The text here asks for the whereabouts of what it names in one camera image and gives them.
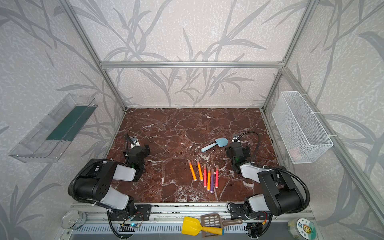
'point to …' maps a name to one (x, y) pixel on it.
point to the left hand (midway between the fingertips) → (138, 140)
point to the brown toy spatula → (213, 219)
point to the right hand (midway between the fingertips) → (239, 141)
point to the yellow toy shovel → (191, 226)
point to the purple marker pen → (212, 180)
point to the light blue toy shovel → (221, 142)
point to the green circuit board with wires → (135, 225)
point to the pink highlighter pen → (216, 176)
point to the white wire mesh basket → (303, 136)
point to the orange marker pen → (208, 179)
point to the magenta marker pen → (205, 175)
